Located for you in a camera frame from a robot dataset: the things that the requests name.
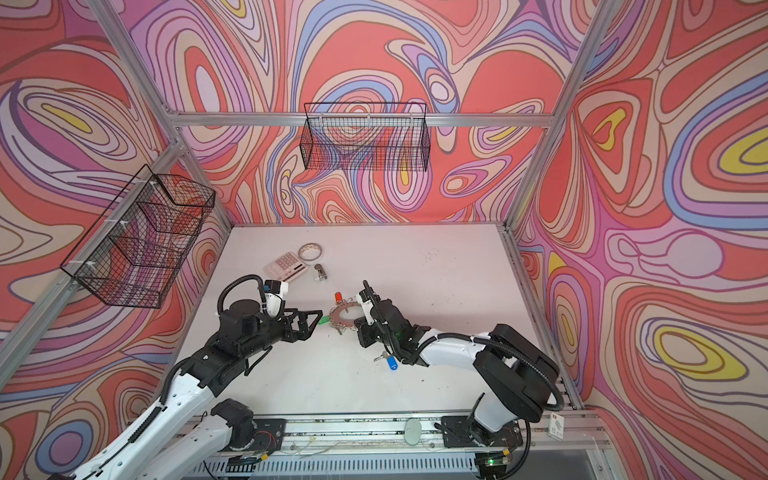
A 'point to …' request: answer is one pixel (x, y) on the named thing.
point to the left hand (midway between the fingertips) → (315, 311)
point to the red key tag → (338, 297)
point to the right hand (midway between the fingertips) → (360, 328)
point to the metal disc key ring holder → (341, 323)
